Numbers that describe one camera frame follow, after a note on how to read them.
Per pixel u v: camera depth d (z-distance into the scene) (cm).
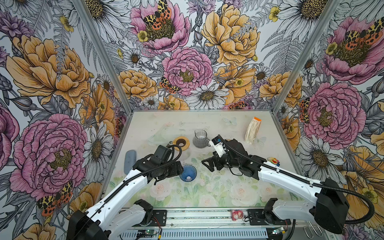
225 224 75
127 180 49
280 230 71
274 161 93
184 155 93
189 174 88
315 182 44
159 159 60
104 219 40
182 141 89
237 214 73
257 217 74
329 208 40
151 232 71
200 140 106
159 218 74
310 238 69
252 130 99
